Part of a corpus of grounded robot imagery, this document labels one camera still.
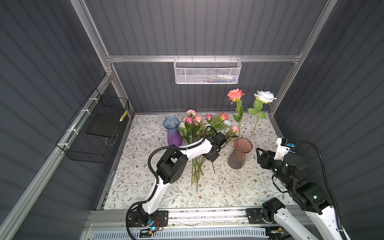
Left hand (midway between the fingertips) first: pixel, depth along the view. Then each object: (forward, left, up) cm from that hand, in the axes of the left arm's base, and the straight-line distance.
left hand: (209, 156), depth 95 cm
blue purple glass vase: (+9, +22, +11) cm, 26 cm away
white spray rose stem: (+24, -15, +4) cm, 28 cm away
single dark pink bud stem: (+31, -3, +4) cm, 32 cm away
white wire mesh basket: (+57, -3, +27) cm, 63 cm away
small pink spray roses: (+20, +11, +4) cm, 23 cm away
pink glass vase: (-6, -15, +19) cm, 25 cm away
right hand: (-14, -21, +26) cm, 36 cm away
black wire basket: (-2, +61, +27) cm, 67 cm away
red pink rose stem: (+28, -13, +7) cm, 31 cm away
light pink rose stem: (+18, -20, +2) cm, 27 cm away
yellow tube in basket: (+16, +49, +25) cm, 57 cm away
